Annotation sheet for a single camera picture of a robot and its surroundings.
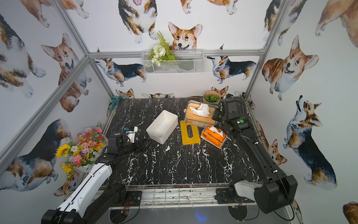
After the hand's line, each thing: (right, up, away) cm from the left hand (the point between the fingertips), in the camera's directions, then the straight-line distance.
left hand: (146, 138), depth 82 cm
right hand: (+42, +18, -4) cm, 46 cm away
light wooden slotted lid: (+25, +13, -4) cm, 29 cm away
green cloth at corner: (-38, +25, +38) cm, 59 cm away
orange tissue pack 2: (+41, -1, +9) cm, 42 cm away
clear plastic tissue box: (+29, +9, -3) cm, 30 cm away
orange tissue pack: (+32, +16, -7) cm, 36 cm away
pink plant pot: (+42, +26, +24) cm, 55 cm away
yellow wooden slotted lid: (+29, -4, +15) cm, 33 cm away
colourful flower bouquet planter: (-31, -5, -8) cm, 33 cm away
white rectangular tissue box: (+5, +3, +23) cm, 24 cm away
